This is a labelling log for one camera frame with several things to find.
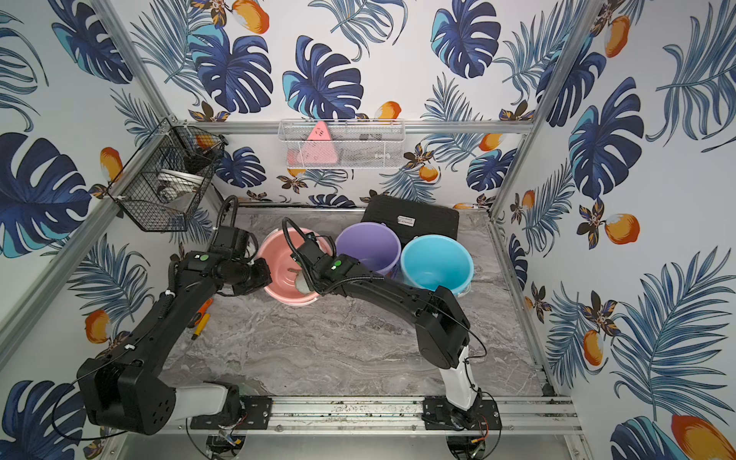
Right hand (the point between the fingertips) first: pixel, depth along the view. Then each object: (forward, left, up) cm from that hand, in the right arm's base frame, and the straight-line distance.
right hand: (319, 268), depth 85 cm
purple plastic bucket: (+9, -16, 0) cm, 19 cm away
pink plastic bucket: (+2, +12, +8) cm, 14 cm away
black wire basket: (+14, +40, +22) cm, 48 cm away
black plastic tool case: (+31, -30, -8) cm, 44 cm away
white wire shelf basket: (+42, -5, +16) cm, 45 cm away
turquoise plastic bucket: (+5, -36, -2) cm, 36 cm away
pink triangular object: (+32, +2, +20) cm, 38 cm away
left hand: (-3, +13, -1) cm, 13 cm away
